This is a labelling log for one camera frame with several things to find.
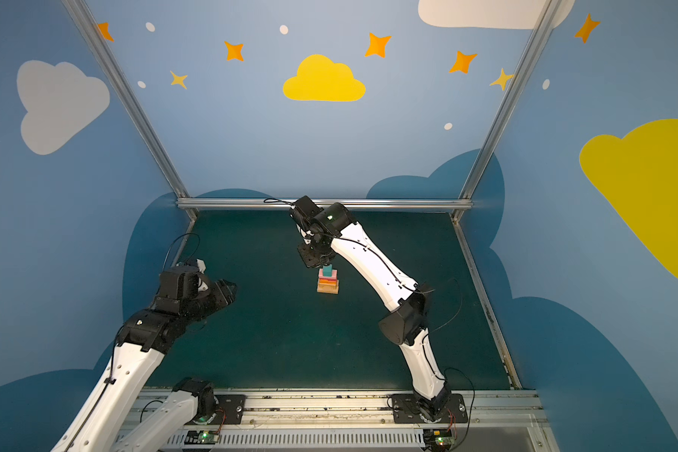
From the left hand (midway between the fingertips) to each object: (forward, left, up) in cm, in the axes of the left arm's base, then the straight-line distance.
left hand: (235, 288), depth 75 cm
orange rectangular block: (+12, -24, -17) cm, 32 cm away
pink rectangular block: (+12, -26, -13) cm, 31 cm away
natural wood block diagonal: (+12, -24, -20) cm, 33 cm away
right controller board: (-31, -55, -21) cm, 67 cm away
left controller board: (-32, +6, -20) cm, 38 cm away
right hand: (+10, -22, +3) cm, 24 cm away
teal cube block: (+14, -24, -11) cm, 30 cm away
